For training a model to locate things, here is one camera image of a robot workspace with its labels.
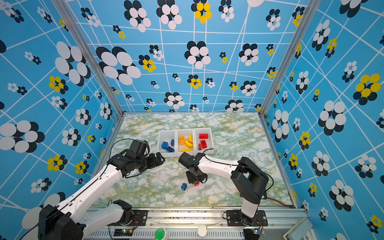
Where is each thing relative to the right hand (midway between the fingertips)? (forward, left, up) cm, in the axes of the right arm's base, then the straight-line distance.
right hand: (194, 180), depth 85 cm
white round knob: (-25, -4, +7) cm, 26 cm away
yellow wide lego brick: (+19, +6, +2) cm, 20 cm away
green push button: (-26, +14, +9) cm, 31 cm away
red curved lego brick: (-3, -1, +2) cm, 3 cm away
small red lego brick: (+22, -3, +1) cm, 23 cm away
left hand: (+6, +18, +12) cm, 23 cm away
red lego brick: (+30, -6, +3) cm, 30 cm away
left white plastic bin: (+26, +18, +8) cm, 33 cm away
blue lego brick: (+23, +21, +2) cm, 31 cm away
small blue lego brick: (-4, +6, +1) cm, 7 cm away
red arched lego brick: (+24, -6, +2) cm, 25 cm away
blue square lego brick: (+19, +17, +3) cm, 26 cm away
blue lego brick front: (+24, +15, +3) cm, 29 cm away
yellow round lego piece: (+23, +4, +2) cm, 24 cm away
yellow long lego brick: (+28, +4, +3) cm, 28 cm away
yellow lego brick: (+26, +9, +4) cm, 28 cm away
